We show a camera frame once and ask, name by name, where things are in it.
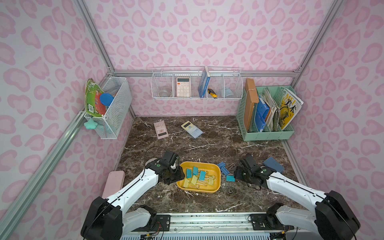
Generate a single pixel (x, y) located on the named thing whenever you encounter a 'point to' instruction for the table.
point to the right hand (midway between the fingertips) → (236, 173)
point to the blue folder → (261, 112)
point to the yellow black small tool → (213, 94)
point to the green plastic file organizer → (272, 96)
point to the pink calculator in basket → (183, 87)
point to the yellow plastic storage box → (211, 168)
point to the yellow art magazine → (289, 109)
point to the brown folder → (251, 97)
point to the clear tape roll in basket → (164, 93)
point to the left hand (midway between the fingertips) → (182, 173)
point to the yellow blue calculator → (192, 129)
